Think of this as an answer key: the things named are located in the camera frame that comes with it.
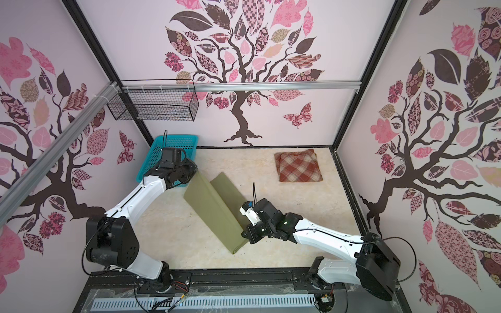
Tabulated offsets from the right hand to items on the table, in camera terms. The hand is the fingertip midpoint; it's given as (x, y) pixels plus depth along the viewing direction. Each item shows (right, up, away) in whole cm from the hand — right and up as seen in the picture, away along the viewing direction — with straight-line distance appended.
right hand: (241, 234), depth 75 cm
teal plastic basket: (-35, +41, +38) cm, 66 cm away
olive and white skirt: (-10, +10, +6) cm, 16 cm away
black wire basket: (-38, +60, +19) cm, 73 cm away
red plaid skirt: (+30, +27, +32) cm, 51 cm away
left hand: (-21, +26, +13) cm, 35 cm away
